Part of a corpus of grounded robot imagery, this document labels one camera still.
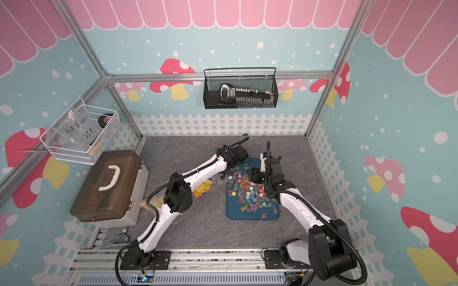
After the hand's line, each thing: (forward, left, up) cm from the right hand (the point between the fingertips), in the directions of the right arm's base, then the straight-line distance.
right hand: (252, 170), depth 87 cm
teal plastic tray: (-14, +10, -14) cm, 22 cm away
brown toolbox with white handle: (-8, +68, -7) cm, 69 cm away
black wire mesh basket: (+30, +20, +20) cm, 42 cm away
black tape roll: (+15, +68, +21) cm, 73 cm away
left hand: (+6, +16, -8) cm, 18 cm away
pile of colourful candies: (-8, 0, -13) cm, 15 cm away
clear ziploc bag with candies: (-11, +48, -9) cm, 50 cm away
